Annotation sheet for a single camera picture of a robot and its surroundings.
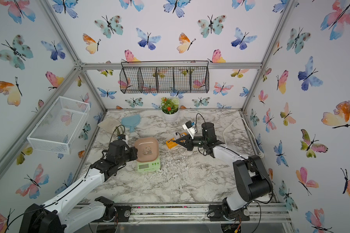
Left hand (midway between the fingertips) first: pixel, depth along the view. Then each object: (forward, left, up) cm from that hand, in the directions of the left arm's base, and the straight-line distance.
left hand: (139, 148), depth 84 cm
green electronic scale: (-9, -6, -6) cm, 12 cm away
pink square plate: (0, -5, -1) cm, 5 cm away
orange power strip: (+9, -17, -11) cm, 22 cm away
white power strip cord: (+1, -77, -14) cm, 78 cm away
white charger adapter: (+12, -22, -5) cm, 25 cm away
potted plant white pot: (+29, -17, +2) cm, 34 cm away
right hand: (+1, -22, +6) cm, 23 cm away
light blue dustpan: (+30, +13, -11) cm, 34 cm away
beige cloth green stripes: (+25, +26, -10) cm, 38 cm away
